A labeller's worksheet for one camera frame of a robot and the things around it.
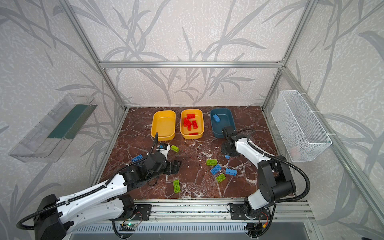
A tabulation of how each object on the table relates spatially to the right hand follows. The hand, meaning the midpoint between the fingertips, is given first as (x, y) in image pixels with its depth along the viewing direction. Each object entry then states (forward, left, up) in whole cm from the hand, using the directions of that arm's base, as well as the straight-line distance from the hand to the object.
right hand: (226, 147), depth 92 cm
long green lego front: (-23, +29, -4) cm, 37 cm away
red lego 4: (+20, +24, -5) cm, 32 cm away
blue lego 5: (-5, +55, -3) cm, 55 cm away
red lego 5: (+13, +21, -3) cm, 25 cm away
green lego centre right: (-8, +9, -3) cm, 13 cm away
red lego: (+29, +24, -4) cm, 38 cm away
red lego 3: (+21, +20, -4) cm, 29 cm away
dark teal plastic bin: (+29, -3, -4) cm, 29 cm away
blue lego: (-12, +7, -5) cm, 15 cm away
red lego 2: (+22, +27, -1) cm, 35 cm away
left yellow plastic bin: (+23, +44, -4) cm, 50 cm away
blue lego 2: (-14, -2, -4) cm, 14 cm away
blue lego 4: (-7, 0, +2) cm, 7 cm away
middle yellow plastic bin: (+26, +17, -4) cm, 32 cm away
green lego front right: (-17, +4, -5) cm, 18 cm away
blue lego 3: (+27, +4, -4) cm, 28 cm away
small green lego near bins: (0, +32, -1) cm, 32 cm away
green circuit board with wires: (-40, +51, -5) cm, 65 cm away
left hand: (-11, +28, +9) cm, 32 cm away
